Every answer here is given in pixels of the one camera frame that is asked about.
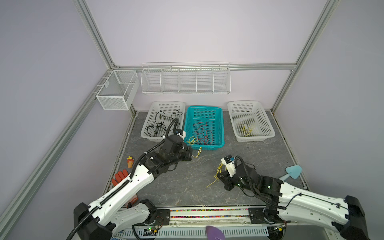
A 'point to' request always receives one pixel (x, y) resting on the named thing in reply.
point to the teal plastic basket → (204, 128)
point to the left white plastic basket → (168, 108)
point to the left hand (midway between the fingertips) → (192, 153)
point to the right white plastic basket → (250, 121)
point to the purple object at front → (214, 233)
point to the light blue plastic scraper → (294, 171)
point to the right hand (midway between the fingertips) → (217, 176)
